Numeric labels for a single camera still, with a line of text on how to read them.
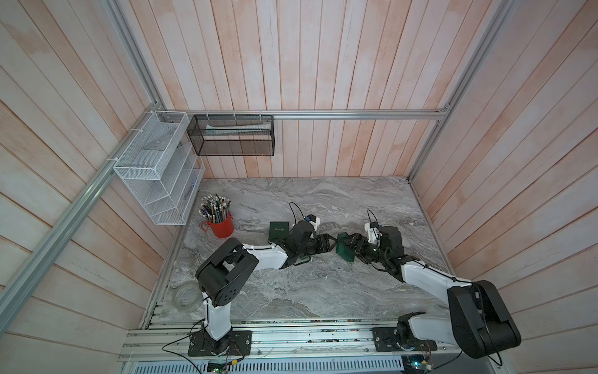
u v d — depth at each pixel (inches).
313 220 33.5
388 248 27.4
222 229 38.6
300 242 28.8
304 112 37.5
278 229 38.4
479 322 16.6
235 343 28.8
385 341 28.8
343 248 32.3
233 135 41.0
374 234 33.2
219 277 19.4
